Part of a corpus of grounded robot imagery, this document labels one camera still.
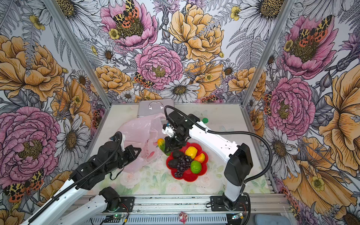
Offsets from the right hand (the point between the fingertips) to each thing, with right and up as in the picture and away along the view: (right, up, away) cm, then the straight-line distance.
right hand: (169, 154), depth 72 cm
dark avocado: (+3, -4, +14) cm, 15 cm away
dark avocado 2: (+2, -8, +11) cm, 13 cm away
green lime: (+14, -10, +9) cm, 19 cm away
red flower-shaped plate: (+2, -12, +9) cm, 15 cm away
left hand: (-14, 0, -1) cm, 14 cm away
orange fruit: (+17, -6, +14) cm, 23 cm away
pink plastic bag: (-17, +9, +14) cm, 24 cm away
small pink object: (+7, -29, -5) cm, 30 cm away
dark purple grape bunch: (+8, -7, +7) cm, 13 cm away
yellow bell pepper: (+12, -2, +14) cm, 19 cm away
